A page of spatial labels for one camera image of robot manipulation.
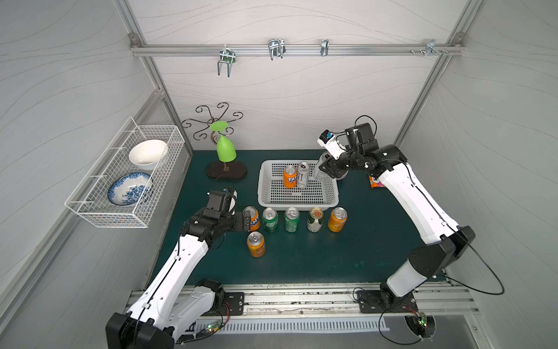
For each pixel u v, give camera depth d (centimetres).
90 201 57
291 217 84
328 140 65
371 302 73
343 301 75
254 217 84
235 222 69
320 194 103
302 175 96
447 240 42
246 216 71
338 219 84
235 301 74
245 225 70
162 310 39
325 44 72
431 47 77
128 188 65
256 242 77
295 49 78
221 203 59
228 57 78
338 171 66
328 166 66
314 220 84
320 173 77
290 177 98
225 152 93
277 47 76
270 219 84
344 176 103
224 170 111
